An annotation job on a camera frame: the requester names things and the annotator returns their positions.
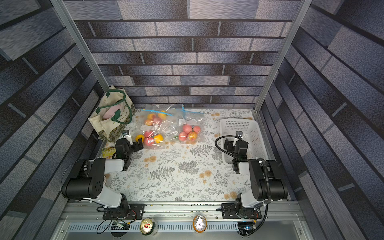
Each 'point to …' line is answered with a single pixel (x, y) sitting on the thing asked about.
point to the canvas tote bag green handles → (114, 114)
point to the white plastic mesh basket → (251, 133)
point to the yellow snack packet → (108, 152)
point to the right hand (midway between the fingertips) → (234, 138)
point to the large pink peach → (187, 128)
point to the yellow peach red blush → (138, 136)
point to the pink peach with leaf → (157, 120)
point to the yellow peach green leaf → (162, 116)
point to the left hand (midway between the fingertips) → (134, 137)
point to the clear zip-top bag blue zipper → (170, 122)
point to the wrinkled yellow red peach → (192, 135)
